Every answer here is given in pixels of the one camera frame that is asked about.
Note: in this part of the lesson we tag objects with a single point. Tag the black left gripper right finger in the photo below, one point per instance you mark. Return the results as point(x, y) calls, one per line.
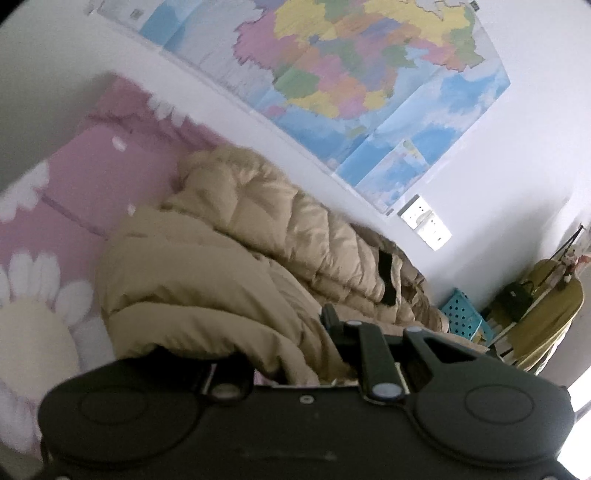
point(471, 404)

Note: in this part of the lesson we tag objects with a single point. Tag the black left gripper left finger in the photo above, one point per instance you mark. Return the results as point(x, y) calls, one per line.
point(134, 409)

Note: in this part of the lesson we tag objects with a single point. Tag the beige puffy down jacket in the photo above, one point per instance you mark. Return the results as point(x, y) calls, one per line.
point(240, 260)

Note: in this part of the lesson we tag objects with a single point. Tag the coat rack with clothes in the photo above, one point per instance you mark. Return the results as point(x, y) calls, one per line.
point(573, 256)

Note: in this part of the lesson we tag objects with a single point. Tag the turquoise perforated plastic basket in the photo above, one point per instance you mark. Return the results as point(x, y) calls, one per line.
point(464, 319)

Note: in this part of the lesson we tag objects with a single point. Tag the black handbag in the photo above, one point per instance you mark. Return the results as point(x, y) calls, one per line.
point(516, 298)

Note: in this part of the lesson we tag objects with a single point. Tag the olive green hanging garment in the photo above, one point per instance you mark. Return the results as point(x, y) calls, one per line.
point(537, 335)

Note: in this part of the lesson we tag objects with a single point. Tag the pink flower bed sheet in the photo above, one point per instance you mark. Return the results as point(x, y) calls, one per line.
point(55, 221)

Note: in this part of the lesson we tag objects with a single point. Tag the white wall socket panel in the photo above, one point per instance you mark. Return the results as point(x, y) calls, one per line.
point(420, 216)

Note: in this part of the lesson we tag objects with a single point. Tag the colourful wall map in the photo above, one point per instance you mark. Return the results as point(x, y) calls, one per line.
point(377, 90)

